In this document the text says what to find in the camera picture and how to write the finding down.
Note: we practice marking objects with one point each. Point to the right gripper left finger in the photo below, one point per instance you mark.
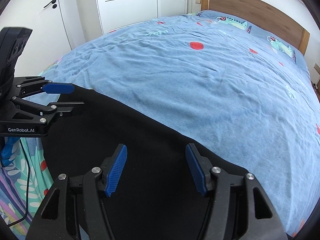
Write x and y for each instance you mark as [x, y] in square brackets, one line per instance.
[73, 208]

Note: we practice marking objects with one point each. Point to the left hand blue glove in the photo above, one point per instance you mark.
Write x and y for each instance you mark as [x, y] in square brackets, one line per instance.
[9, 150]

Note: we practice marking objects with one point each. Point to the black camera box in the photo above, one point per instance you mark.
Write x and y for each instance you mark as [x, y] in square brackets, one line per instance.
[13, 41]

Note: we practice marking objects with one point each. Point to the blue patterned duvet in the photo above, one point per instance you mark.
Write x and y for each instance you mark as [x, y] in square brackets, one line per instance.
[244, 97]

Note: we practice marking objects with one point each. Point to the wooden headboard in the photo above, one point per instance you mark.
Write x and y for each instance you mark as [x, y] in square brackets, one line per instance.
[264, 16]

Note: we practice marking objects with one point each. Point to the white door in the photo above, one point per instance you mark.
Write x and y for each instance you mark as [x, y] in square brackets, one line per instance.
[48, 41]

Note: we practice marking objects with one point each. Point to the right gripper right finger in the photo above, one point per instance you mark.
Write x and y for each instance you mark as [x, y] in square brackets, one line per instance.
[238, 206]

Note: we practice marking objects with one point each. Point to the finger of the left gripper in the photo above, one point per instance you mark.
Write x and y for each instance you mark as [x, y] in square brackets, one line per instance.
[65, 109]
[58, 88]

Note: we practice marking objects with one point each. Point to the black pants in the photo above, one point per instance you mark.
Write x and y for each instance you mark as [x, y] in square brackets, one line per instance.
[156, 197]

